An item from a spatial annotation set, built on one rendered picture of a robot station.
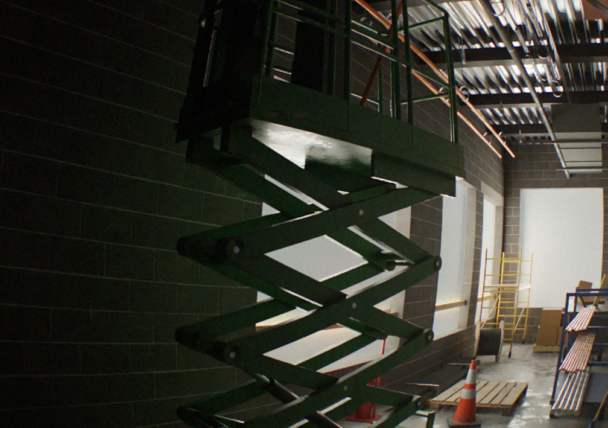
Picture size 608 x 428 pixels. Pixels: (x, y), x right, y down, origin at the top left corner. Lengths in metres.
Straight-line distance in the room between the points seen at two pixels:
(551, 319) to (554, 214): 2.68
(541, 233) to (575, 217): 0.97
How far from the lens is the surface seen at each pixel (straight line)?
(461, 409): 5.17
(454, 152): 3.15
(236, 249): 2.20
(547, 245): 11.58
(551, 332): 10.09
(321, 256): 5.00
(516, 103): 8.43
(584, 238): 11.52
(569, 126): 7.30
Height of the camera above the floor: 1.59
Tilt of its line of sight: 6 degrees up
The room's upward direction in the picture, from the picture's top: 4 degrees clockwise
